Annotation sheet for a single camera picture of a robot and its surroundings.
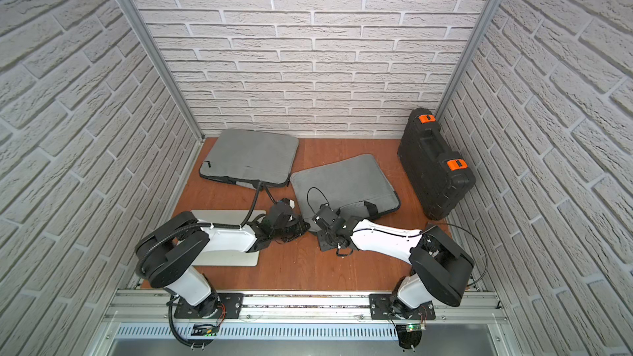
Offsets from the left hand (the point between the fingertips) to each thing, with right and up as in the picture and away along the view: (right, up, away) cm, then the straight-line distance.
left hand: (315, 223), depth 88 cm
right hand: (+5, -6, -2) cm, 8 cm away
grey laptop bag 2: (+17, +12, +11) cm, 24 cm away
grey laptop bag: (-33, +24, +22) cm, 46 cm away
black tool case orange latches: (+42, +18, -7) cm, 46 cm away
